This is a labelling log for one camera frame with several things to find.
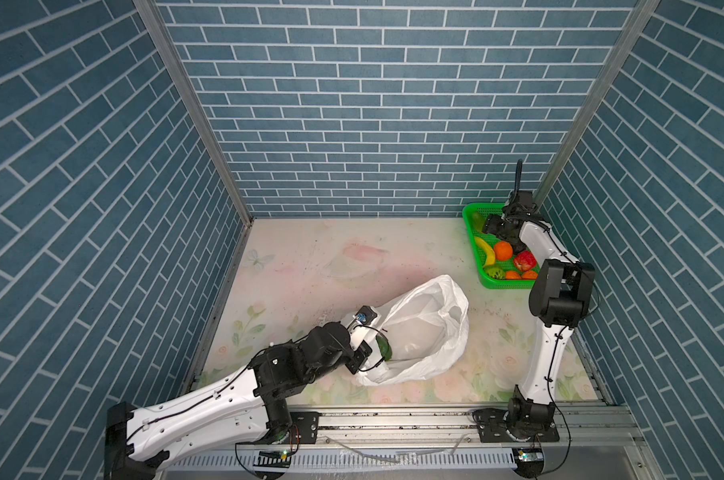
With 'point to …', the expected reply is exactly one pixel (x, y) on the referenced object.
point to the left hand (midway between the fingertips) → (375, 336)
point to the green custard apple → (496, 273)
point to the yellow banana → (488, 250)
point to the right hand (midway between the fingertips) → (492, 224)
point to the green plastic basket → (475, 258)
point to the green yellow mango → (479, 220)
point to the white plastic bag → (428, 326)
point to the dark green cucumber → (384, 346)
